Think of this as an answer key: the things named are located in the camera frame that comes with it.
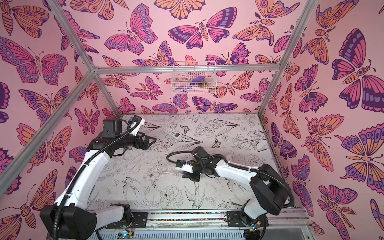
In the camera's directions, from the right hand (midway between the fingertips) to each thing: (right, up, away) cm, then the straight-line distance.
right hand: (184, 171), depth 82 cm
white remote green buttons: (-11, +21, +26) cm, 35 cm away
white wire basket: (+5, +56, +14) cm, 58 cm away
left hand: (-17, +20, -6) cm, 27 cm away
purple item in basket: (+8, +55, +14) cm, 57 cm away
